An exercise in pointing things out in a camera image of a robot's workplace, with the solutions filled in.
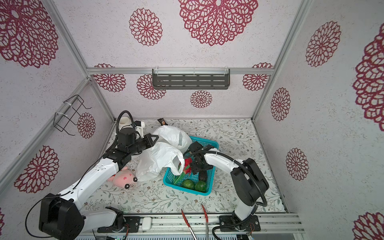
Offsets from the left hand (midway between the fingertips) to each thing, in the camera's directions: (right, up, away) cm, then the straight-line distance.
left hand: (158, 138), depth 80 cm
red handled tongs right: (+26, -41, -5) cm, 48 cm away
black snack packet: (-5, +12, +36) cm, 38 cm away
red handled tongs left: (+17, -43, -6) cm, 47 cm away
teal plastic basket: (+18, -25, +3) cm, 31 cm away
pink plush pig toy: (-19, -22, +1) cm, 29 cm away
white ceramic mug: (-33, +12, +31) cm, 47 cm away
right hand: (+22, -17, +9) cm, 30 cm away
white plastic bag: (+6, -7, -10) cm, 14 cm away
